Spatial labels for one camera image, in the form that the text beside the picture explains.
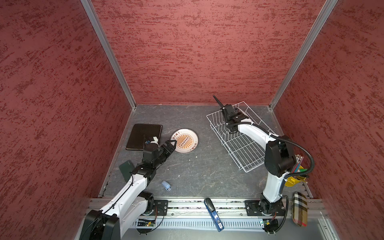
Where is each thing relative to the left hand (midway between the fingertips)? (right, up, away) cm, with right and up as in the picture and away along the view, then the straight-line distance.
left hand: (174, 147), depth 84 cm
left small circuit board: (-13, -35, -12) cm, 39 cm away
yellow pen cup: (+62, -15, -9) cm, 64 cm away
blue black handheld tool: (+21, -29, -15) cm, 39 cm away
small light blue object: (-3, -20, -6) cm, 21 cm away
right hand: (+41, +16, +8) cm, 45 cm away
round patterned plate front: (+6, +2, +16) cm, 17 cm away
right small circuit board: (+49, -35, -13) cm, 62 cm away
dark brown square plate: (-25, +7, +15) cm, 30 cm away
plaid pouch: (+64, -28, -13) cm, 71 cm away
